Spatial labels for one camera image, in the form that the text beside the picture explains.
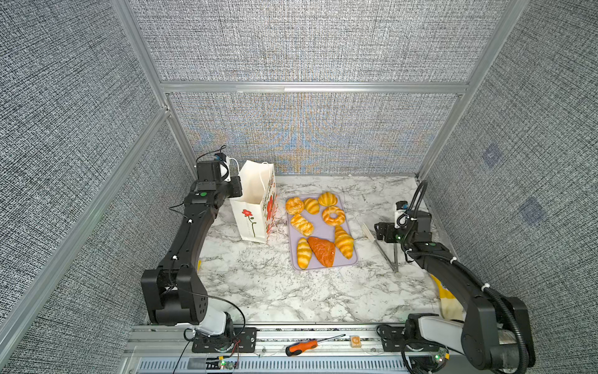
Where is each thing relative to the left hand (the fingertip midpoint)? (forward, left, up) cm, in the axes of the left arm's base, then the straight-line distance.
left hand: (240, 178), depth 83 cm
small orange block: (-49, -37, -25) cm, 66 cm away
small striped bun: (+3, -27, -22) cm, 35 cm away
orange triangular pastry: (-19, -30, -22) cm, 42 cm away
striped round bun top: (+7, -34, -22) cm, 42 cm away
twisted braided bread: (-7, -23, -23) cm, 33 cm away
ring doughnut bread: (-4, -36, -24) cm, 44 cm away
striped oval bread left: (-19, -22, -23) cm, 37 cm away
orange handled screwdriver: (-50, -18, -23) cm, 58 cm away
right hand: (-11, -54, -13) cm, 57 cm away
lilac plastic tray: (-8, -30, -26) cm, 40 cm away
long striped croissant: (-15, -38, -22) cm, 47 cm away
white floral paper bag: (-12, -6, -4) cm, 14 cm away
